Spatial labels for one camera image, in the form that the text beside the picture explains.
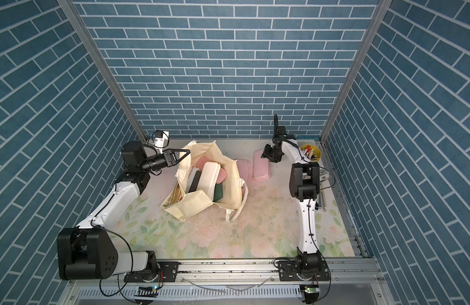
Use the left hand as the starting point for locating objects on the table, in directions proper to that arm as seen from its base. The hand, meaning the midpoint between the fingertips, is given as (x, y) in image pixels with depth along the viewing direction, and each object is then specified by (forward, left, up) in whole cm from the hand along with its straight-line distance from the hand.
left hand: (193, 154), depth 74 cm
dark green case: (-5, -8, -23) cm, 25 cm away
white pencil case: (0, -4, -18) cm, 18 cm away
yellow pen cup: (+17, -56, -16) cm, 61 cm away
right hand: (+20, -34, -25) cm, 46 cm away
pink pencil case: (+14, -30, -26) cm, 42 cm away
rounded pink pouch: (+7, +1, -15) cm, 17 cm away
